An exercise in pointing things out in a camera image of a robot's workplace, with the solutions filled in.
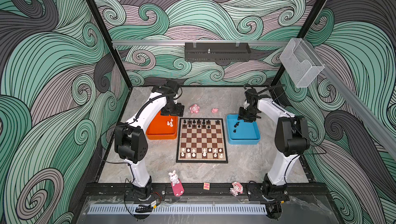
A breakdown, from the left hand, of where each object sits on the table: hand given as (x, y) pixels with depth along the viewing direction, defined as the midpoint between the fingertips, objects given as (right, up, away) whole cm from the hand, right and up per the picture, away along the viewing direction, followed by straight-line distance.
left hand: (177, 113), depth 86 cm
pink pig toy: (+24, 0, +18) cm, 30 cm away
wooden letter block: (+16, -35, -11) cm, 40 cm away
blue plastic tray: (+40, -13, +8) cm, 42 cm away
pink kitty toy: (+10, +1, +17) cm, 20 cm away
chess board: (+14, -17, +4) cm, 22 cm away
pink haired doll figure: (+31, -34, -14) cm, 48 cm away
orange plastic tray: (-10, -10, +9) cm, 17 cm away
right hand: (+40, -4, +9) cm, 41 cm away
